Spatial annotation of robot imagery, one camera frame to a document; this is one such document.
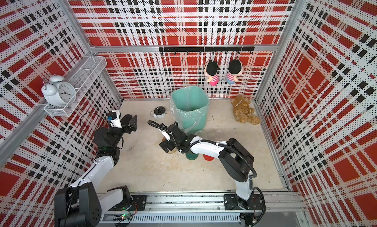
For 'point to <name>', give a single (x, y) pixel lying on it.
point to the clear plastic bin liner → (189, 106)
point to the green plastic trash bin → (189, 106)
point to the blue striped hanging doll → (235, 69)
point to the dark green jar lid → (190, 156)
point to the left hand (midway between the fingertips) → (130, 114)
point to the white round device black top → (159, 112)
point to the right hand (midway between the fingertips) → (169, 137)
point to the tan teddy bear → (242, 111)
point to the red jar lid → (208, 158)
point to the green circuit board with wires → (125, 216)
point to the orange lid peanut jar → (171, 152)
